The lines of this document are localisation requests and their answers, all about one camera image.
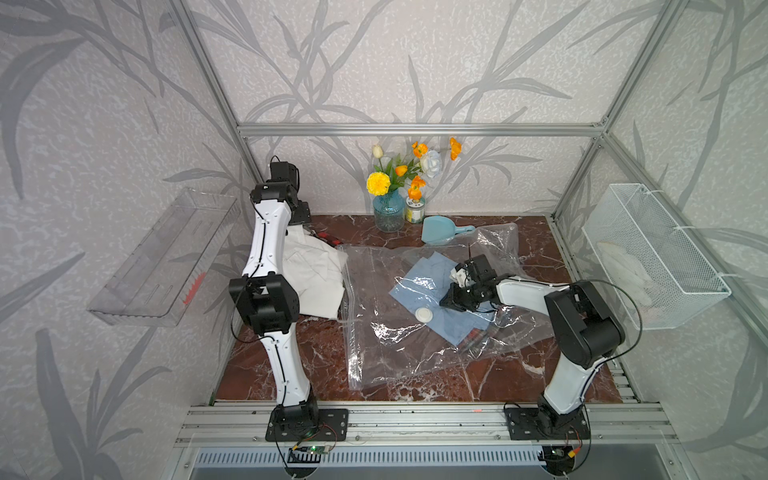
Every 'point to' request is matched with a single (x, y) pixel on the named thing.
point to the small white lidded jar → (414, 210)
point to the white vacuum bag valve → (424, 314)
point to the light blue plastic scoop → (440, 229)
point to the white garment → (317, 272)
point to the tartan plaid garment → (502, 336)
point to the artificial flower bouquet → (394, 172)
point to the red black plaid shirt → (329, 239)
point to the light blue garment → (421, 288)
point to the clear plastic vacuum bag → (395, 325)
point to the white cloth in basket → (629, 273)
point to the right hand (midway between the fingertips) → (441, 301)
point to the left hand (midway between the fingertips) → (285, 217)
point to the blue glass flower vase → (389, 211)
